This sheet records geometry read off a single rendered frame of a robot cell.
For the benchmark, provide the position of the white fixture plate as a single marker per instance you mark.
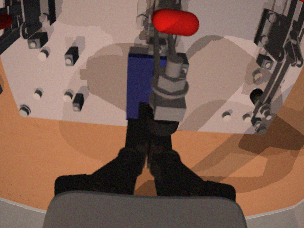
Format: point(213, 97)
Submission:
point(222, 57)

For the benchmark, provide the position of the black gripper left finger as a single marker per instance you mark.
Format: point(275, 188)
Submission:
point(119, 175)

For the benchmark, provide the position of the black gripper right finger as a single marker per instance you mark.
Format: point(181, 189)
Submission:
point(176, 179)

